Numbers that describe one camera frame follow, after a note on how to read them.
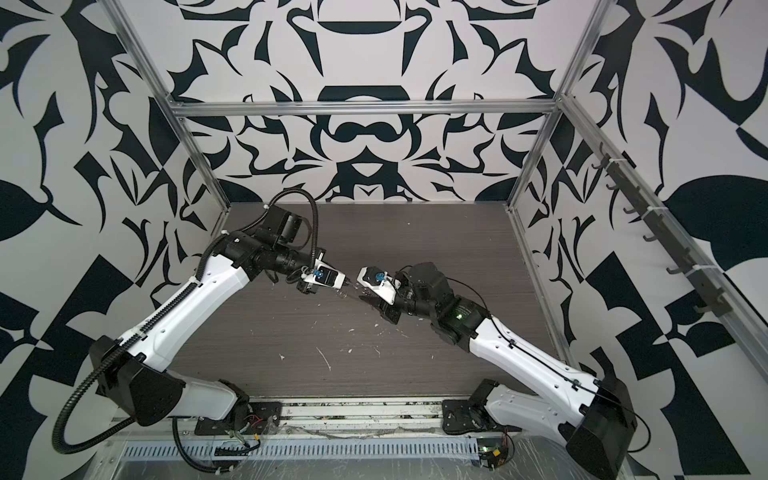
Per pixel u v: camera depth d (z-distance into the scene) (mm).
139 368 387
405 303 607
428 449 712
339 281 577
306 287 615
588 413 396
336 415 759
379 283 585
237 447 733
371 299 619
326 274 555
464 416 745
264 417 731
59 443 350
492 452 711
